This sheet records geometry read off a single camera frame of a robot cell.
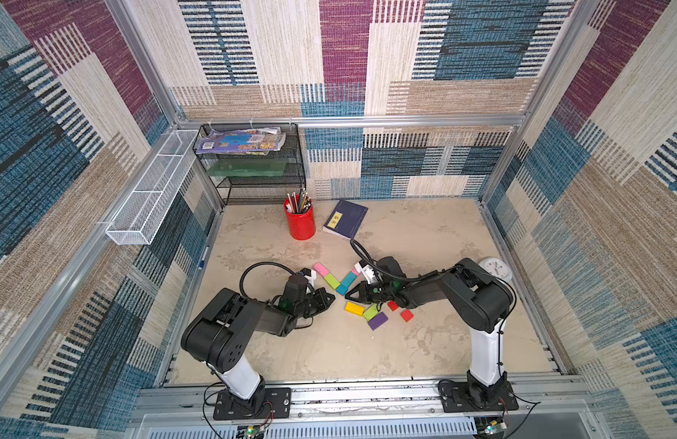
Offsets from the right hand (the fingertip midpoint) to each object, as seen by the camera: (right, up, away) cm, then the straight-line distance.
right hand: (351, 299), depth 94 cm
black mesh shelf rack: (-46, +40, +25) cm, 66 cm away
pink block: (+1, +10, -2) cm, 10 cm away
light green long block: (-6, +6, +3) cm, 9 cm away
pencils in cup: (-19, +33, +8) cm, 39 cm away
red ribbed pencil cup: (-18, +28, +6) cm, 34 cm away
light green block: (+6, -3, -5) cm, 8 cm away
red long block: (+13, -1, -5) cm, 14 cm away
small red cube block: (+18, -4, -5) cm, 19 cm away
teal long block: (0, +6, +3) cm, 7 cm away
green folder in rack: (-35, +45, +3) cm, 58 cm away
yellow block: (+1, -2, -5) cm, 5 cm away
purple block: (+8, -5, -7) cm, 12 cm away
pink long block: (-10, +9, +5) cm, 15 cm away
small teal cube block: (-3, +3, 0) cm, 4 cm away
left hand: (-5, +1, -2) cm, 5 cm away
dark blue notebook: (-1, +28, +21) cm, 34 cm away
